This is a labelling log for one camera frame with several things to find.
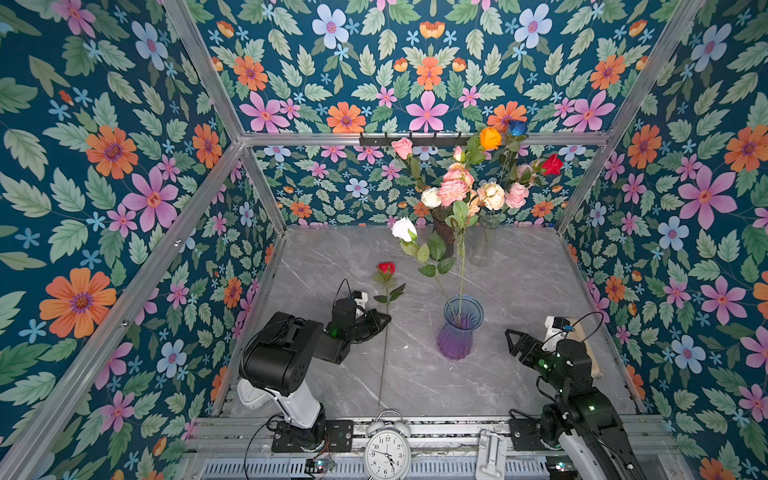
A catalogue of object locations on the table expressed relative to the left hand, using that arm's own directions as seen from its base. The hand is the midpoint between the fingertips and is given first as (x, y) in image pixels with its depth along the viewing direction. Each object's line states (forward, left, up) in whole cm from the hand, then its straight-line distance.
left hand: (395, 311), depth 90 cm
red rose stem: (+17, +2, -2) cm, 17 cm away
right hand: (-12, -32, +5) cm, 35 cm away
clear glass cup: (+23, -31, +5) cm, 39 cm away
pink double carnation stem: (+21, -37, +27) cm, 50 cm away
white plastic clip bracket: (-38, -21, -3) cm, 44 cm away
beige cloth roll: (-10, -54, -1) cm, 55 cm away
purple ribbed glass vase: (-7, -18, +10) cm, 22 cm away
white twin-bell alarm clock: (-35, +3, -2) cm, 35 cm away
